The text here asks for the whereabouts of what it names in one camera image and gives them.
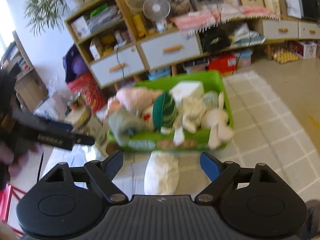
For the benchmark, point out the gold-lidded glass jar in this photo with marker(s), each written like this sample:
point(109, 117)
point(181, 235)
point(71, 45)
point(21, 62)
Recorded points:
point(78, 117)

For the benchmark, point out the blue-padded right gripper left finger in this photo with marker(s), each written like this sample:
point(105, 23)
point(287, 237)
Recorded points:
point(101, 174)

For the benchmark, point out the small tin can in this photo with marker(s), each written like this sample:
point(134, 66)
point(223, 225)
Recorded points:
point(76, 101)

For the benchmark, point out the red basket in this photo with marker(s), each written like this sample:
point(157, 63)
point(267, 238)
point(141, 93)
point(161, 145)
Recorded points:
point(89, 90)

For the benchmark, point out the white red santa plush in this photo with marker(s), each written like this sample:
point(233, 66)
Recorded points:
point(147, 117)

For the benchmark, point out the black bag on shelf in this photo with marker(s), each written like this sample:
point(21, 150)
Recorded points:
point(216, 39)

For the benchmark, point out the potted green plant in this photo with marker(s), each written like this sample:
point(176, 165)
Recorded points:
point(44, 14)

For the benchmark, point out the green knitted leaf toy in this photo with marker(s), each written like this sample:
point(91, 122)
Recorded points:
point(164, 111)

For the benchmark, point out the grey-green small towel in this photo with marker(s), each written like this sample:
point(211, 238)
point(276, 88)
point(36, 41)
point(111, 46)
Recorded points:
point(123, 124)

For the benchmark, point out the white foam sponge block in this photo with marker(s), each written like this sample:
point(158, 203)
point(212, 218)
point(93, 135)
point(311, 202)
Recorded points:
point(185, 89)

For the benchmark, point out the white desk fan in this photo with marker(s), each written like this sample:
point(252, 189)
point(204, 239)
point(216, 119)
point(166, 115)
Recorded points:
point(156, 10)

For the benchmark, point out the cream cloth bundle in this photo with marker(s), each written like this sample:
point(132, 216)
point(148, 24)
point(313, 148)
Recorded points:
point(162, 174)

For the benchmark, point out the green plastic storage bin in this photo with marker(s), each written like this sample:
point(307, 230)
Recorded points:
point(154, 140)

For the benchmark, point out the light blue ring plush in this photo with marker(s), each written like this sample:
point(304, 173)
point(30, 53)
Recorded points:
point(211, 99)

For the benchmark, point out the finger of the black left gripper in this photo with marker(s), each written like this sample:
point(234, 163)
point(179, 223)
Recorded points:
point(63, 140)
point(37, 122)

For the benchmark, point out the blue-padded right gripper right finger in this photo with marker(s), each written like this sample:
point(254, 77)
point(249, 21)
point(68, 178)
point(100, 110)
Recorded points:
point(221, 176)

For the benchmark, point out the white bunny plush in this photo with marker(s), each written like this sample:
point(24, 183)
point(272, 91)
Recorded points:
point(216, 120)

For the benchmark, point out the wooden cabinet with drawers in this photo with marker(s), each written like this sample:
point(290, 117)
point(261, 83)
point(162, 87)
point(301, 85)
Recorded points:
point(165, 49)

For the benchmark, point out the clear plastic packet box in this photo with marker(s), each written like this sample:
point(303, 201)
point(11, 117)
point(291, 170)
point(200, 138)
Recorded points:
point(93, 127)

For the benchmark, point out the white paper shopping bag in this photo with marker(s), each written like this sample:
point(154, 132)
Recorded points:
point(53, 108)

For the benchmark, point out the pink white cloth cover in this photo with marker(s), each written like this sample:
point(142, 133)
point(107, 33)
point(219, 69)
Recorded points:
point(200, 21)

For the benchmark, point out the purple ball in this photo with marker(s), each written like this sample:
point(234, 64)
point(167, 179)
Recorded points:
point(79, 67)

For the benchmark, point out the wooden bookshelf at left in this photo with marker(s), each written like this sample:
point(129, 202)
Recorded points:
point(29, 89)

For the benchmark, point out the white cloth glove bundle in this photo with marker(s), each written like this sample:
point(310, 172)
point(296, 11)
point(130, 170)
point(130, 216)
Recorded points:
point(190, 112)

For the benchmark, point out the pink plush toy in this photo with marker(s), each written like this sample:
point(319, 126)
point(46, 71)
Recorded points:
point(133, 99)

